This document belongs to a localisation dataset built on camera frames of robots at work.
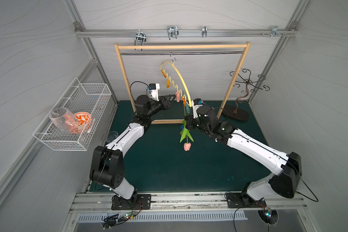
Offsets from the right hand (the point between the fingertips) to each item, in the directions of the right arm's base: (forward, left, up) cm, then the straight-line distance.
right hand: (185, 116), depth 75 cm
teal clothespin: (+1, -1, +4) cm, 4 cm away
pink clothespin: (+10, +4, +5) cm, 12 cm away
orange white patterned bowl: (-9, +48, +6) cm, 49 cm away
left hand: (+9, +6, +6) cm, 12 cm away
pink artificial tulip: (-7, 0, -6) cm, 9 cm away
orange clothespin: (+22, +11, +4) cm, 25 cm away
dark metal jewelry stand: (+28, -37, -27) cm, 53 cm away
